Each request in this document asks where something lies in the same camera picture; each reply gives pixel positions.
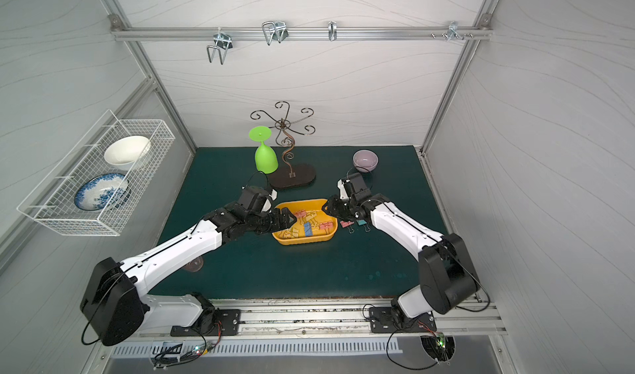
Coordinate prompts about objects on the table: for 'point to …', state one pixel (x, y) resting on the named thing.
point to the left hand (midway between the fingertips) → (291, 223)
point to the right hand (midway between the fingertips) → (325, 208)
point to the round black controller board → (439, 347)
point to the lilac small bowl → (365, 160)
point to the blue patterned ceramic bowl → (102, 192)
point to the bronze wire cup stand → (283, 177)
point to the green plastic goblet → (265, 159)
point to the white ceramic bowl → (124, 152)
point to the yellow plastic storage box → (312, 223)
